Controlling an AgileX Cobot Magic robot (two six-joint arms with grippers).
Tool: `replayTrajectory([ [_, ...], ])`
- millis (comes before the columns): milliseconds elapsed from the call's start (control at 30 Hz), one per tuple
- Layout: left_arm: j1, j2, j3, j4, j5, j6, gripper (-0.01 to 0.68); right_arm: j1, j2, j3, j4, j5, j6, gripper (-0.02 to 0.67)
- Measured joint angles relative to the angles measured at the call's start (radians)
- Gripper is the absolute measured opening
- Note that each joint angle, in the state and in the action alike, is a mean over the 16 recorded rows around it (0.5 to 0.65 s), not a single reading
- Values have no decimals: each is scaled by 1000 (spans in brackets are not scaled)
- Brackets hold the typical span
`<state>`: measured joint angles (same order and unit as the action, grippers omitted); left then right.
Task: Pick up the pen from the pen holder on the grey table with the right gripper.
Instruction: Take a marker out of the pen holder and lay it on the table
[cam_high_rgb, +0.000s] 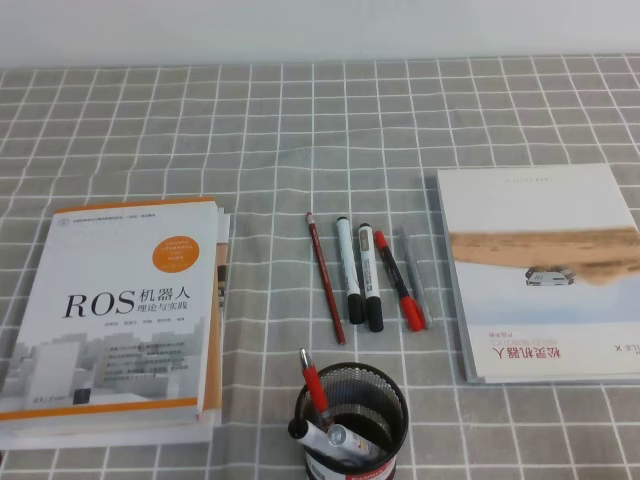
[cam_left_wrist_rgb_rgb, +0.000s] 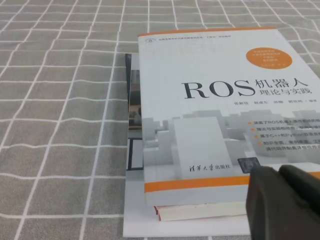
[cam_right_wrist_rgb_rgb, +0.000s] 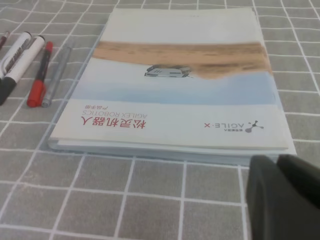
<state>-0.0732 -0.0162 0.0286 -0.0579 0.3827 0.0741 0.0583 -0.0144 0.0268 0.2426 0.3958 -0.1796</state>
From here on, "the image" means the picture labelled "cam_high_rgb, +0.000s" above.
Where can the white marker black end cap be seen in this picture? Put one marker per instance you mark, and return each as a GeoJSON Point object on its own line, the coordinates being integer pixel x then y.
{"type": "Point", "coordinates": [312, 437]}

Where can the grey pen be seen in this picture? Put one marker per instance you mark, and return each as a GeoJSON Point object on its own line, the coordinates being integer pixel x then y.
{"type": "Point", "coordinates": [414, 277]}

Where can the red marker pen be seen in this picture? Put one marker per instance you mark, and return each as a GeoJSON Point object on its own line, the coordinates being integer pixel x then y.
{"type": "Point", "coordinates": [415, 318]}

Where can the red ballpoint pen in holder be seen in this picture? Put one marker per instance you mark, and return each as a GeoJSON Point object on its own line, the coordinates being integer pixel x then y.
{"type": "Point", "coordinates": [316, 390]}

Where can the black mesh pen holder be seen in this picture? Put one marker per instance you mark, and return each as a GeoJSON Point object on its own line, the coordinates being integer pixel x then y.
{"type": "Point", "coordinates": [367, 402]}

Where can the red pencil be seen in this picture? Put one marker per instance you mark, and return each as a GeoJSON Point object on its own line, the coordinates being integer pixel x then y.
{"type": "Point", "coordinates": [329, 294]}

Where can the white marker left of pair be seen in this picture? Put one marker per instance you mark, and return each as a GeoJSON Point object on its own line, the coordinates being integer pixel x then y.
{"type": "Point", "coordinates": [354, 296]}

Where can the white marker with label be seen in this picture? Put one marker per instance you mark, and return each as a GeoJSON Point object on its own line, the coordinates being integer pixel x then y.
{"type": "Point", "coordinates": [373, 307]}

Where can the grey checkered tablecloth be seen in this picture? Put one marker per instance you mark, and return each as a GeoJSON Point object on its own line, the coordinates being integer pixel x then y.
{"type": "Point", "coordinates": [275, 142]}

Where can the white marker colourful print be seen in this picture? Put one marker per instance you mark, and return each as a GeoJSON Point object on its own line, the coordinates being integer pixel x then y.
{"type": "Point", "coordinates": [353, 444]}

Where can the white ROS robotics book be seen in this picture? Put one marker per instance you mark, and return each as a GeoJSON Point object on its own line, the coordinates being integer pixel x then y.
{"type": "Point", "coordinates": [115, 310]}

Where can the white landscape cover book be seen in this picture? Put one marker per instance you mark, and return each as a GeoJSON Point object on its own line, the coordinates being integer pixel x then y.
{"type": "Point", "coordinates": [544, 265]}

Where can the white book under ROS book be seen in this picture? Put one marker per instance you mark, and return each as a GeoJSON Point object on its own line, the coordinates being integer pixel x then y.
{"type": "Point", "coordinates": [207, 425]}

